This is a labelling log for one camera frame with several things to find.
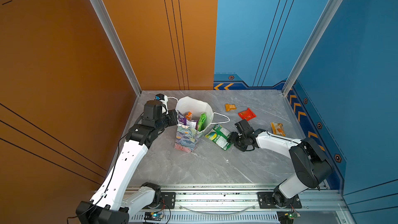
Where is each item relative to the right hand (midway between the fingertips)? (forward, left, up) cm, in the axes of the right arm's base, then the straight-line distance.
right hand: (228, 143), depth 91 cm
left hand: (+4, +27, +26) cm, 37 cm away
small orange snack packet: (+27, -3, 0) cm, 28 cm away
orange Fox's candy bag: (+12, +23, +11) cm, 28 cm away
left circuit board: (-35, +37, -2) cm, 51 cm away
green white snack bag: (+4, +5, +1) cm, 7 cm away
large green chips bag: (+4, +15, +16) cm, 22 cm away
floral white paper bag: (-5, +22, +16) cm, 28 cm away
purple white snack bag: (+3, +25, +19) cm, 32 cm away
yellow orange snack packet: (+10, -32, 0) cm, 34 cm away
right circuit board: (-35, -24, -4) cm, 43 cm away
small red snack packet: (+21, -16, -1) cm, 27 cm away
